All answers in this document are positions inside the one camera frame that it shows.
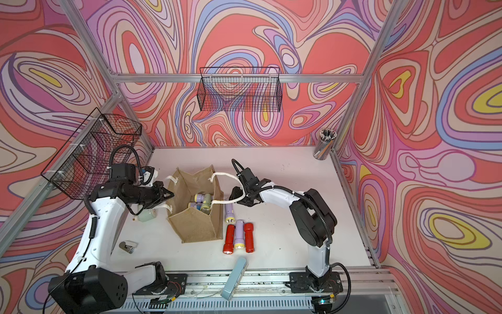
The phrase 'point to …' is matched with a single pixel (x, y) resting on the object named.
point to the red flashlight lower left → (228, 247)
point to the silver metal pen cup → (322, 146)
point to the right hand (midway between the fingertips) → (234, 204)
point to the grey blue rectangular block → (234, 279)
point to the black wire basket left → (100, 144)
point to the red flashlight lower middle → (249, 227)
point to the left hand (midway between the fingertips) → (174, 194)
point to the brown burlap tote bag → (195, 205)
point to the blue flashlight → (199, 207)
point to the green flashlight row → (205, 207)
